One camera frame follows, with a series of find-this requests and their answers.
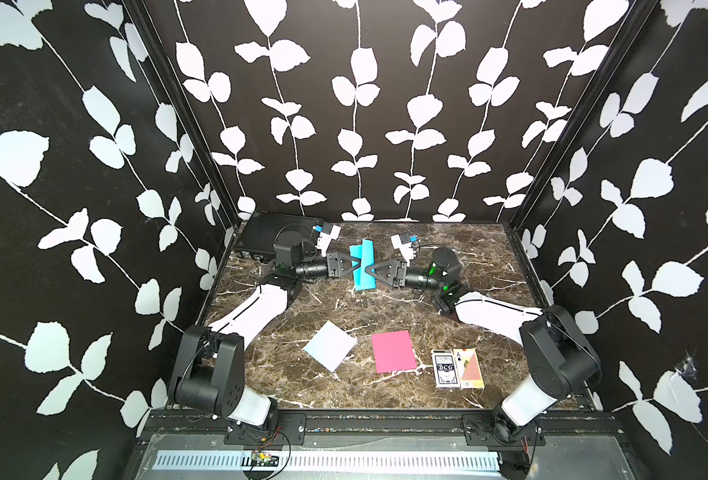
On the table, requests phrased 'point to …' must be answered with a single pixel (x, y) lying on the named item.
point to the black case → (263, 231)
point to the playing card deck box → (445, 369)
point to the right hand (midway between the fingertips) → (367, 273)
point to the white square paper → (331, 345)
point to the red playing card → (469, 368)
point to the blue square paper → (365, 253)
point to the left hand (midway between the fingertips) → (363, 262)
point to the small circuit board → (262, 459)
